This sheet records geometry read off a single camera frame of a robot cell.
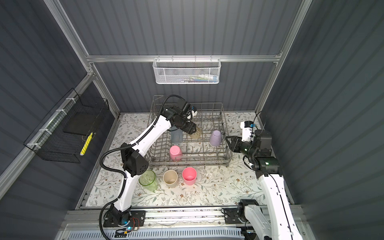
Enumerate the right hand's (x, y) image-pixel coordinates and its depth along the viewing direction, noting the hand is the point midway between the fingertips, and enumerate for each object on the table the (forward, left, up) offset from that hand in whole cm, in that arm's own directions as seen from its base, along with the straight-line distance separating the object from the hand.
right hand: (232, 138), depth 71 cm
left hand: (+13, +19, -9) cm, 24 cm away
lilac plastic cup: (+11, +6, -15) cm, 20 cm away
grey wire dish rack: (+13, +8, -28) cm, 32 cm away
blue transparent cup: (+15, +30, -17) cm, 37 cm away
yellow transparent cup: (+13, +17, -15) cm, 26 cm away
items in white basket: (+40, +15, +7) cm, 44 cm away
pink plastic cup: (0, +29, -15) cm, 32 cm away
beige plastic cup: (-10, +32, -26) cm, 43 cm away
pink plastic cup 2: (-8, +21, -26) cm, 35 cm away
